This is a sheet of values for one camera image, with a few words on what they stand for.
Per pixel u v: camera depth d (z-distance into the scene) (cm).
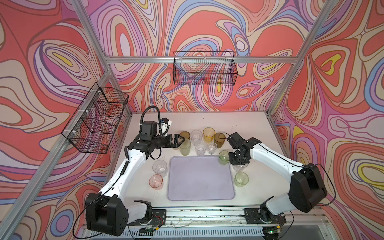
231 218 75
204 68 96
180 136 72
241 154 61
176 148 96
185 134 99
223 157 93
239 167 86
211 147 98
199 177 88
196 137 102
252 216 73
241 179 85
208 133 99
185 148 93
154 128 63
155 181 84
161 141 67
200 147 96
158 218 73
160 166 86
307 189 42
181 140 74
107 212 39
